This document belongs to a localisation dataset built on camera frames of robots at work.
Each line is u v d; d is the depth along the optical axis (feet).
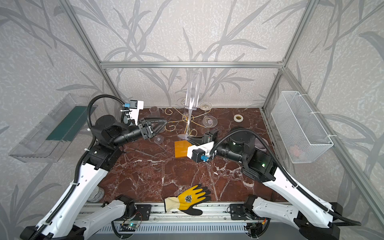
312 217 1.24
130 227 2.32
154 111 2.99
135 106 1.71
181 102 2.53
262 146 1.31
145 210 2.42
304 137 1.98
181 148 3.11
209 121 2.27
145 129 1.67
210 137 1.50
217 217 2.40
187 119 2.41
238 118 3.74
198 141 1.57
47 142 2.10
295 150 2.37
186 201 2.47
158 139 3.35
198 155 1.29
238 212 2.43
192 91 1.72
